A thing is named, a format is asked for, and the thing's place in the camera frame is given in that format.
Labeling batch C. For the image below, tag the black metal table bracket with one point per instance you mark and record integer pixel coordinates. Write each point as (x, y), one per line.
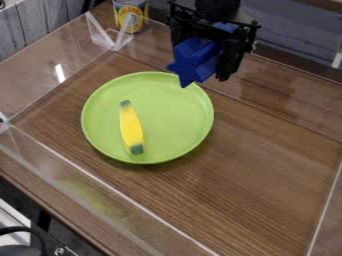
(64, 243)

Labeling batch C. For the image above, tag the clear acrylic tray walls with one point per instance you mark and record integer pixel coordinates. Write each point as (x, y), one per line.
(223, 169)

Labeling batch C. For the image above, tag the green round plate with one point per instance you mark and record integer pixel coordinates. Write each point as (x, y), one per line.
(176, 116)

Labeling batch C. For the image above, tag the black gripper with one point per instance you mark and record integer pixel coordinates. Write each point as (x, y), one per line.
(215, 20)

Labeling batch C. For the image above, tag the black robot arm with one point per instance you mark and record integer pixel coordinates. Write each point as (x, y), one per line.
(211, 36)

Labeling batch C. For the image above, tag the yellow labelled tin can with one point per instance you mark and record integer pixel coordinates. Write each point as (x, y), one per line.
(132, 11)

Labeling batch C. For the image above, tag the yellow toy banana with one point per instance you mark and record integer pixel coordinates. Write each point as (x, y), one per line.
(130, 130)

